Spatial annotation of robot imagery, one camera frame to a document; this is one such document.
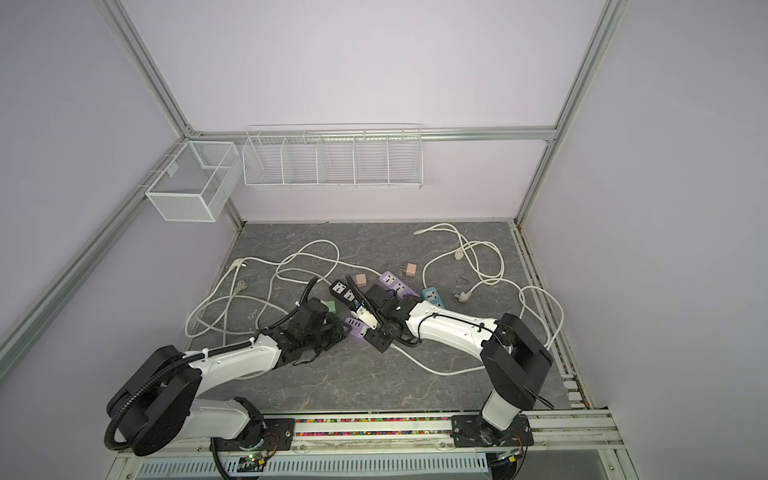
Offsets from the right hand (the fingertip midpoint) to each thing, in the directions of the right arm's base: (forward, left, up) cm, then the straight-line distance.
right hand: (379, 334), depth 85 cm
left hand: (+1, +9, -2) cm, 9 cm away
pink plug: (+26, -10, -5) cm, 28 cm away
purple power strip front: (+3, +7, -3) cm, 8 cm away
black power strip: (+15, +13, -2) cm, 20 cm away
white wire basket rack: (+52, +16, +25) cm, 60 cm away
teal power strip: (+15, -16, -3) cm, 22 cm away
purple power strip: (+20, -3, -4) cm, 21 cm away
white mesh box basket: (+42, +60, +22) cm, 77 cm away
